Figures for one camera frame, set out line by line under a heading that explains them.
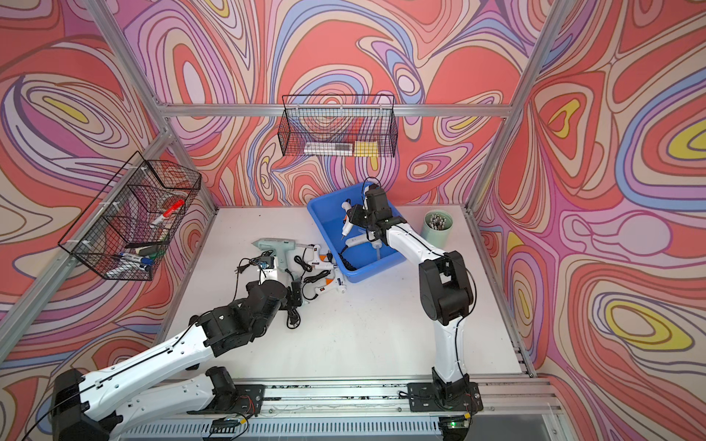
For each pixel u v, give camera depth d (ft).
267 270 2.09
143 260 2.23
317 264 3.23
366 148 2.70
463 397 2.23
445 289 1.74
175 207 2.51
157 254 2.40
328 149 2.70
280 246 3.41
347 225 3.05
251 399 2.39
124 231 2.41
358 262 3.18
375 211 2.45
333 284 3.13
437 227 3.01
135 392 1.43
